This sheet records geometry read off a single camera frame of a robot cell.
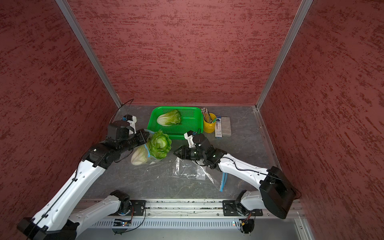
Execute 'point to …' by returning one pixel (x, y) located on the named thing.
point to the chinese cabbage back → (172, 118)
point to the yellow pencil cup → (210, 128)
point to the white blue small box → (218, 127)
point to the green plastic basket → (192, 119)
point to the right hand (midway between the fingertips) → (175, 157)
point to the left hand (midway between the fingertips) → (148, 136)
